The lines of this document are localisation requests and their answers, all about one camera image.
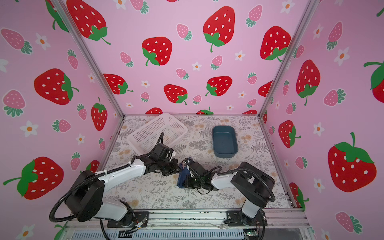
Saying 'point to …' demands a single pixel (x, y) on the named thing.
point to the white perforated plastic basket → (146, 136)
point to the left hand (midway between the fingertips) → (183, 169)
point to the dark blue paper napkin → (183, 172)
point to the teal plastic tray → (225, 141)
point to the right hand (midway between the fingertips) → (180, 185)
